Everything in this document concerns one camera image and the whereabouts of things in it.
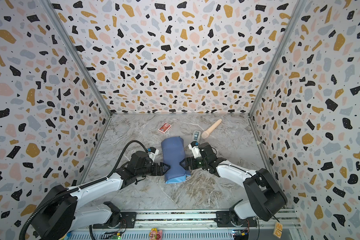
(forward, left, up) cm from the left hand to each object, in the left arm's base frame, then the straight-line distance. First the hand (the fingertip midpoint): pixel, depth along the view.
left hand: (166, 165), depth 82 cm
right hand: (+3, -9, -1) cm, 10 cm away
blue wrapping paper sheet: (+9, -3, -4) cm, 11 cm away
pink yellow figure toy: (-31, +3, -6) cm, 32 cm away
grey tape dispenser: (+24, -18, -6) cm, 31 cm away
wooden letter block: (-30, -55, -9) cm, 63 cm away
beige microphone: (+27, -25, -8) cm, 38 cm away
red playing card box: (+35, +5, -10) cm, 37 cm away
